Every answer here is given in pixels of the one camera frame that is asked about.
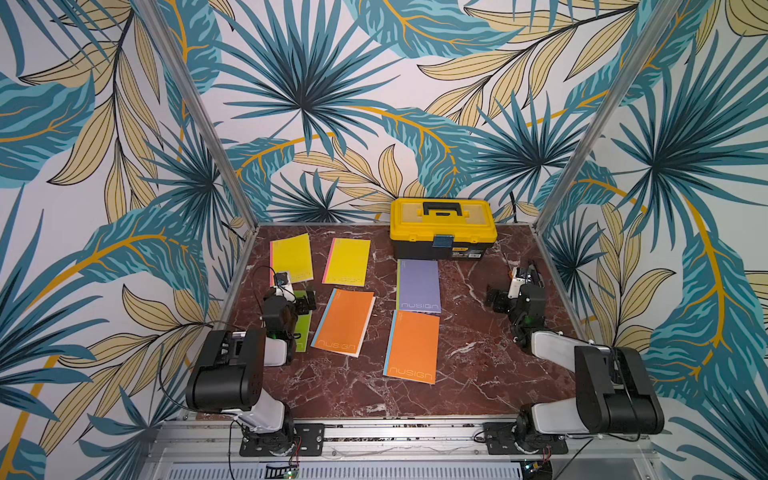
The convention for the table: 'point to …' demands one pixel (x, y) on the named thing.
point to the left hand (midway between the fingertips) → (296, 287)
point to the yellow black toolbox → (442, 228)
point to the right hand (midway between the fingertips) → (506, 287)
